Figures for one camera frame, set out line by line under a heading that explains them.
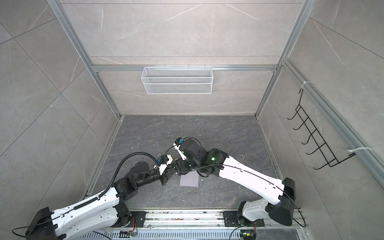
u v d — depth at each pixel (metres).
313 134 0.68
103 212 0.59
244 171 0.44
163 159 0.59
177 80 1.01
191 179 0.88
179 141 0.61
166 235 0.70
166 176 0.64
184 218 0.75
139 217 0.74
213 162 0.46
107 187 0.53
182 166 0.59
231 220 0.73
